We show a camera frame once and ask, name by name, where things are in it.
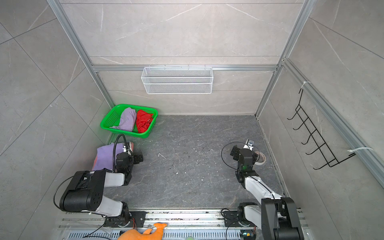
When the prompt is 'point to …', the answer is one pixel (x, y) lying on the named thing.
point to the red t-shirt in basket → (143, 121)
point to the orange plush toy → (133, 234)
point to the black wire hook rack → (330, 160)
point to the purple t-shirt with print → (104, 157)
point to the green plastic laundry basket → (112, 118)
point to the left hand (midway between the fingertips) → (131, 147)
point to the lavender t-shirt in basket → (128, 119)
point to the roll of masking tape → (261, 159)
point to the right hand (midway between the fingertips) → (243, 146)
